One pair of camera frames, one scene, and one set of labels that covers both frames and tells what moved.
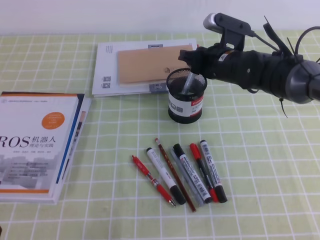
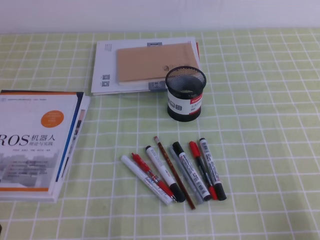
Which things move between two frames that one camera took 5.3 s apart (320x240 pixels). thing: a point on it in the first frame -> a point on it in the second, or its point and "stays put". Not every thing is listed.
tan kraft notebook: [149, 64] stays put
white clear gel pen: [190, 77] -> [147, 180]
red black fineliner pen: [195, 148] stays put
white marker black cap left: [175, 190] stays put
